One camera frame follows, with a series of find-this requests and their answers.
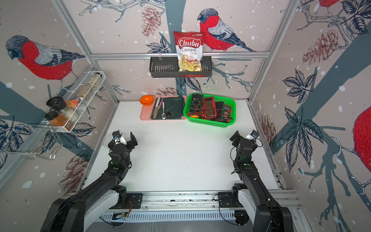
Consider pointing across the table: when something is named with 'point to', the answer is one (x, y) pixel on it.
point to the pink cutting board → (147, 111)
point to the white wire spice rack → (70, 110)
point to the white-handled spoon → (163, 115)
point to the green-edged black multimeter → (195, 106)
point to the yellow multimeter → (194, 116)
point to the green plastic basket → (228, 102)
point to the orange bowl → (146, 100)
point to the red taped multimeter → (209, 107)
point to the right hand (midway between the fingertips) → (242, 133)
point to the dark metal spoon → (168, 113)
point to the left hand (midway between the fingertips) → (125, 132)
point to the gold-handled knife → (154, 117)
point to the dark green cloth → (168, 108)
